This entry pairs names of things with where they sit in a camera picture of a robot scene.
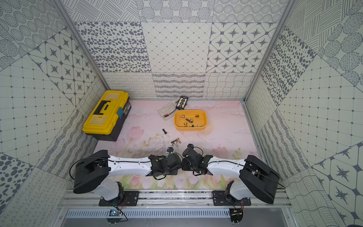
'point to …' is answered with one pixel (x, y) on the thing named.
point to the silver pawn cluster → (176, 143)
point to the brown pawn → (186, 119)
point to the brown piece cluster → (173, 141)
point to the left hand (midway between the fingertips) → (179, 167)
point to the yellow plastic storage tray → (190, 120)
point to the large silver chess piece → (183, 116)
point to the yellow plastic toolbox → (108, 115)
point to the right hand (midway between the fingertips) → (184, 166)
